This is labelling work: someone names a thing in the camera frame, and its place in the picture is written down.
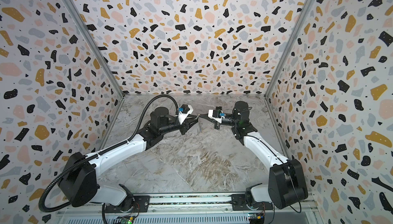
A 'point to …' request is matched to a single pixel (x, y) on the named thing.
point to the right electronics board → (256, 218)
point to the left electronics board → (127, 219)
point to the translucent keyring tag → (200, 125)
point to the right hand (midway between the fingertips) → (201, 113)
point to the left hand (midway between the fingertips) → (199, 115)
